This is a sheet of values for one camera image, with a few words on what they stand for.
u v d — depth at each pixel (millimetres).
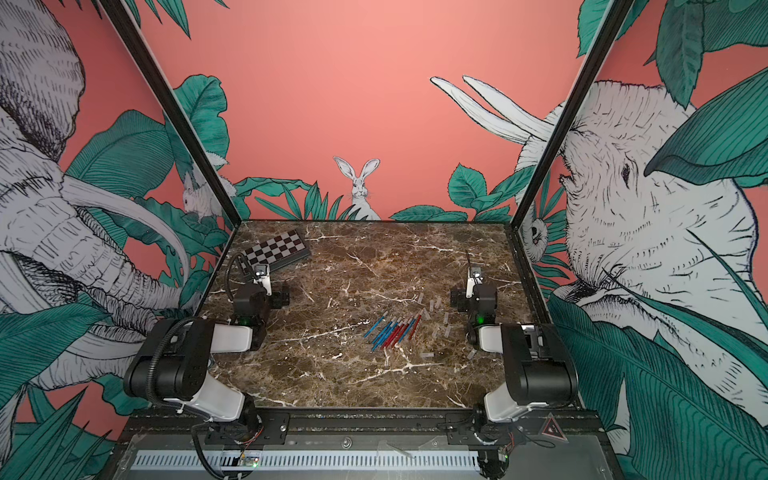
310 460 701
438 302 980
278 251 1072
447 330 913
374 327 925
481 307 729
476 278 810
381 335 903
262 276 801
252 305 719
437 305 975
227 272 1035
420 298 983
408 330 924
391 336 906
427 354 871
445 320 945
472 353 874
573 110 862
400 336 904
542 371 459
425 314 953
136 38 732
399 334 906
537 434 740
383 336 903
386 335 904
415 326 929
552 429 746
